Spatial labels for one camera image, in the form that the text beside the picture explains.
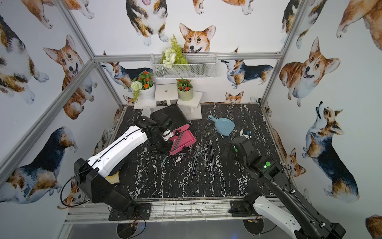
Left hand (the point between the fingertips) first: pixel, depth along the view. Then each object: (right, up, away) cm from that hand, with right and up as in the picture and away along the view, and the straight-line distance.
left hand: (170, 151), depth 76 cm
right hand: (+31, +3, -4) cm, 31 cm away
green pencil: (+12, -11, +14) cm, 21 cm away
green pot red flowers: (+6, +35, +19) cm, 40 cm away
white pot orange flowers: (-20, +35, +18) cm, 44 cm away
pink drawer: (+5, +5, +17) cm, 18 cm away
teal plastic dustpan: (+33, +11, +33) cm, 48 cm away
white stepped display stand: (-6, +32, +22) cm, 40 cm away
